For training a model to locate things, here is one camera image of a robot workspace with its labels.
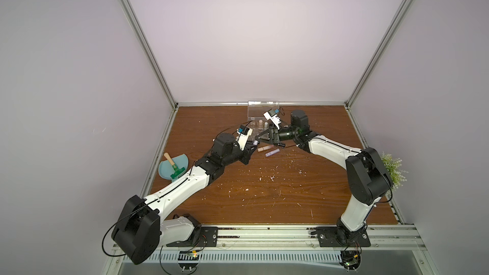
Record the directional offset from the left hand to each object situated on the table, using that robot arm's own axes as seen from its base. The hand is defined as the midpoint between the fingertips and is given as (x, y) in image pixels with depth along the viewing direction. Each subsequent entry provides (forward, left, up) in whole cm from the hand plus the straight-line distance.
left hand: (257, 146), depth 78 cm
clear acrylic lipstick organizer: (+29, +1, -9) cm, 31 cm away
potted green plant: (-8, -54, -1) cm, 54 cm away
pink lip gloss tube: (+22, -2, -11) cm, 24 cm away
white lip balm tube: (+22, -5, -13) cm, 26 cm away
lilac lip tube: (+1, +1, +1) cm, 2 cm away
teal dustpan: (-2, +46, -20) cm, 50 cm away
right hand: (+3, 0, +3) cm, 4 cm away
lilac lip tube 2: (+7, -8, -18) cm, 21 cm away
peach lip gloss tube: (+10, -4, -17) cm, 20 cm away
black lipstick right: (+13, -13, -18) cm, 26 cm away
